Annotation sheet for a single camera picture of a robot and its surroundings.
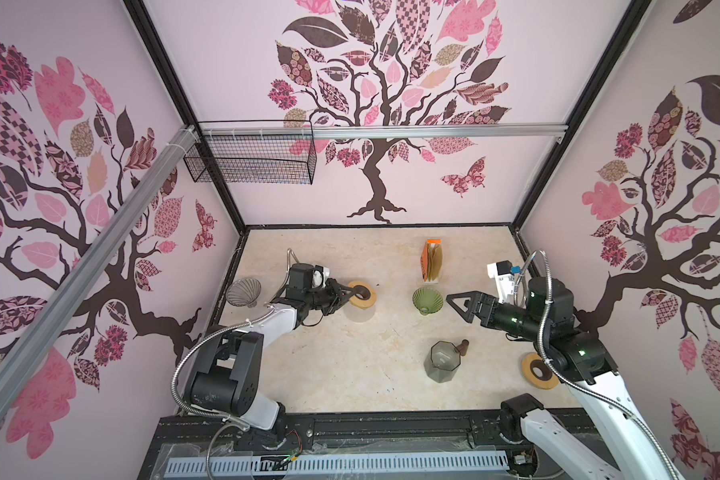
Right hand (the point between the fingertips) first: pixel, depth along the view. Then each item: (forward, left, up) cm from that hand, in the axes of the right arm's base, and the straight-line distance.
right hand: (457, 299), depth 66 cm
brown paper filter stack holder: (+28, -2, -22) cm, 36 cm away
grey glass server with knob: (-3, -3, -33) cm, 33 cm away
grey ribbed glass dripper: (+18, +62, -24) cm, 69 cm away
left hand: (+12, +24, -17) cm, 32 cm away
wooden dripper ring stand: (+10, +23, -17) cm, 31 cm away
